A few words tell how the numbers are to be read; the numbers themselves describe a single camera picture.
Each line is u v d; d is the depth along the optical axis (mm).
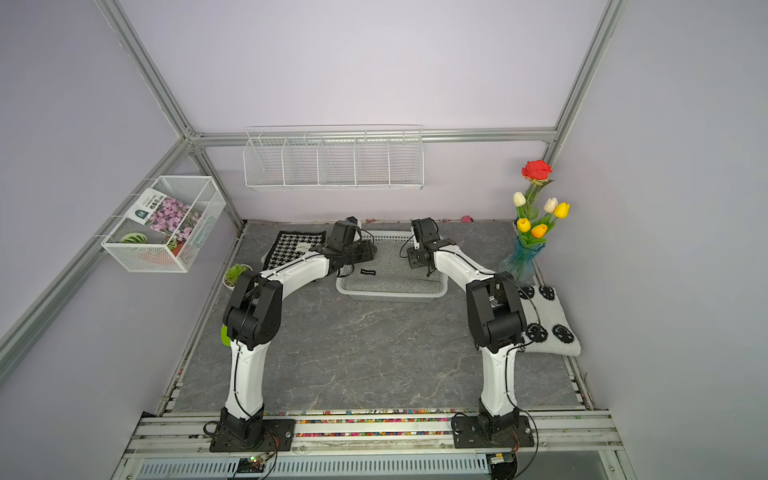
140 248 719
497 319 532
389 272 972
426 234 789
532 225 788
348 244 823
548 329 862
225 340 890
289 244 1087
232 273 927
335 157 992
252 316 588
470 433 738
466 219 1237
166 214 749
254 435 657
